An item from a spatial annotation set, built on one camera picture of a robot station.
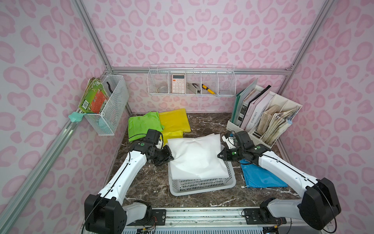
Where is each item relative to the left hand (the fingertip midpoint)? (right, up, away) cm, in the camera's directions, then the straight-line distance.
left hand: (173, 155), depth 79 cm
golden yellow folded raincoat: (-3, +20, +35) cm, 40 cm away
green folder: (+39, +32, +9) cm, 51 cm away
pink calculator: (+1, +43, +16) cm, 46 cm away
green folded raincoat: (-30, +15, +30) cm, 45 cm away
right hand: (+24, -1, +2) cm, 24 cm away
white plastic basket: (+5, -19, +5) cm, 20 cm away
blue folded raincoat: (+48, -14, +5) cm, 50 cm away
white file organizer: (+57, +23, +15) cm, 63 cm away
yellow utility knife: (+21, +40, +19) cm, 49 cm away
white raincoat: (+13, -1, 0) cm, 13 cm away
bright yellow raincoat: (-5, +9, +25) cm, 27 cm away
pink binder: (+50, +26, +9) cm, 57 cm away
